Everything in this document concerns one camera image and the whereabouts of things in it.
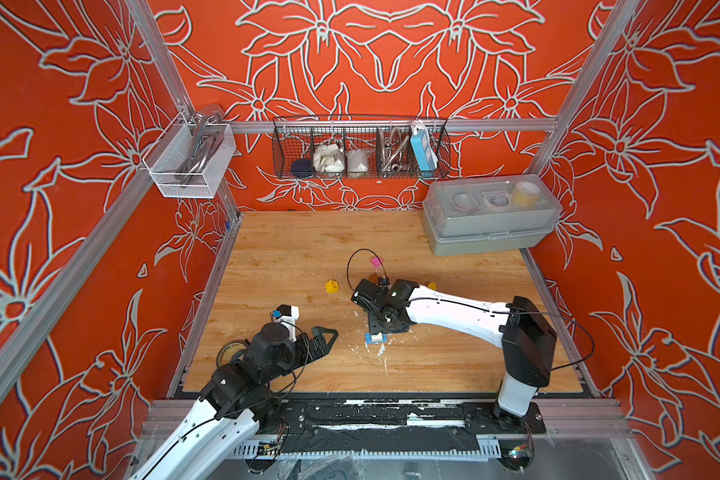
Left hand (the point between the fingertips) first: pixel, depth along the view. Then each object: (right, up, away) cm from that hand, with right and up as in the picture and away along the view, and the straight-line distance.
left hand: (329, 338), depth 72 cm
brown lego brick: (+13, +11, +27) cm, 32 cm away
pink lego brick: (+13, +17, +31) cm, 38 cm away
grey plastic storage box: (+50, +33, +23) cm, 64 cm away
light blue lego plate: (+10, -5, +13) cm, 17 cm away
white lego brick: (+12, -4, +12) cm, 18 cm away
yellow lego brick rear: (-1, +9, +23) cm, 25 cm away
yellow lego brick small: (+32, +9, +23) cm, 40 cm away
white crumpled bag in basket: (-2, +50, +20) cm, 54 cm away
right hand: (+11, 0, +9) cm, 15 cm away
